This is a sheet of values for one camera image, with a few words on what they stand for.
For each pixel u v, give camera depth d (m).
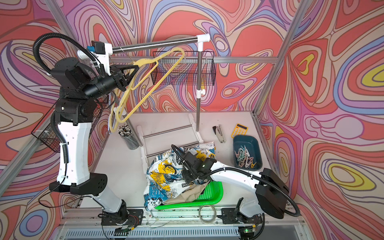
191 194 0.72
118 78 0.46
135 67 0.52
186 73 0.99
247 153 0.96
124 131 0.84
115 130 0.86
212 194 0.80
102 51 0.43
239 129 1.08
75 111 0.39
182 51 0.63
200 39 0.56
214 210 0.74
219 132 1.06
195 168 0.60
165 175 0.74
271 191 0.41
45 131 0.62
